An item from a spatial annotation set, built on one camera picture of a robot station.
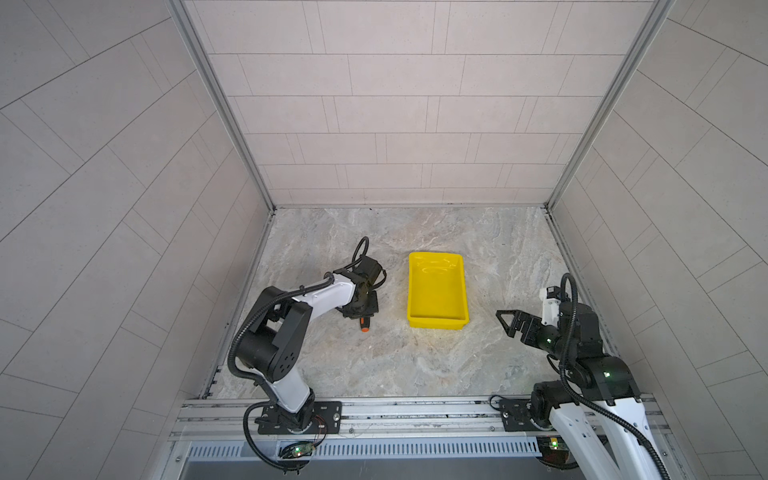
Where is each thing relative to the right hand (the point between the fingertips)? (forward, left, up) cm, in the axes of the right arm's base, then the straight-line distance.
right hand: (512, 319), depth 74 cm
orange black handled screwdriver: (+6, +39, -10) cm, 40 cm away
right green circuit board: (-25, -5, -14) cm, 29 cm away
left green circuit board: (-23, +53, -9) cm, 58 cm away
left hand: (+12, +35, -13) cm, 39 cm away
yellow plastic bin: (+16, +16, -12) cm, 25 cm away
